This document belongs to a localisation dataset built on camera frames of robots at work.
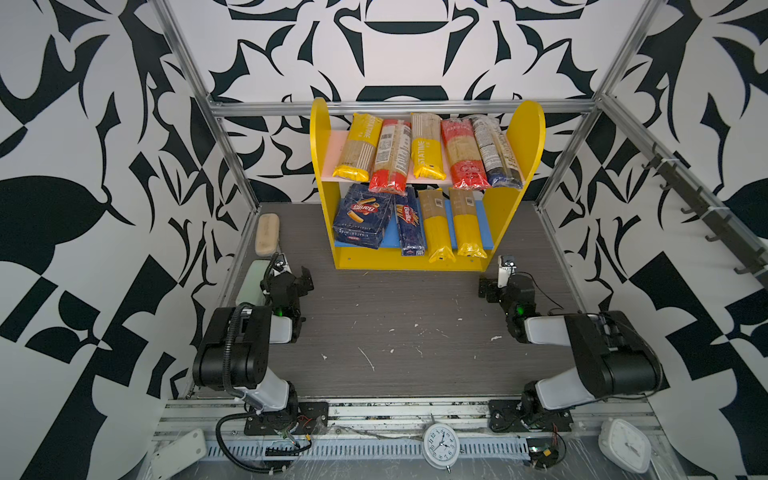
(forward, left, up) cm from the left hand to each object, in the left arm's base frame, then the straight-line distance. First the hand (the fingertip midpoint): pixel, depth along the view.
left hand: (285, 267), depth 92 cm
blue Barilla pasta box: (+9, -24, +12) cm, 28 cm away
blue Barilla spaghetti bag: (+9, -38, +9) cm, 40 cm away
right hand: (-3, -66, -2) cm, 66 cm away
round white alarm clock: (-46, -41, -4) cm, 62 cm away
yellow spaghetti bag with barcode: (+2, -55, +9) cm, 55 cm away
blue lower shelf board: (+9, -33, +6) cm, 34 cm away
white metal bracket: (-45, +18, -7) cm, 49 cm away
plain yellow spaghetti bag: (+2, -46, +9) cm, 47 cm away
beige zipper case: (+17, +10, -5) cm, 20 cm away
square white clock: (-47, -83, -5) cm, 95 cm away
